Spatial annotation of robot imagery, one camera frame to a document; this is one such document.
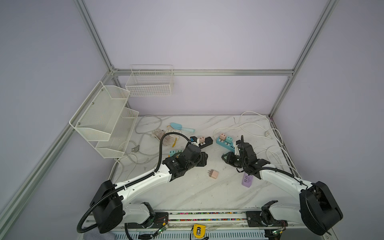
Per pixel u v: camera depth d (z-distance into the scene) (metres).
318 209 0.41
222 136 1.00
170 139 1.04
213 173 0.88
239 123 1.15
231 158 0.77
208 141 1.02
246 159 0.66
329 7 0.68
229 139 0.98
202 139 0.98
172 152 0.61
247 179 0.84
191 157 0.58
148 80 0.96
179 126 1.14
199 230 0.70
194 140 0.70
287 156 1.01
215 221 0.75
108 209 0.40
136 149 0.98
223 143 1.01
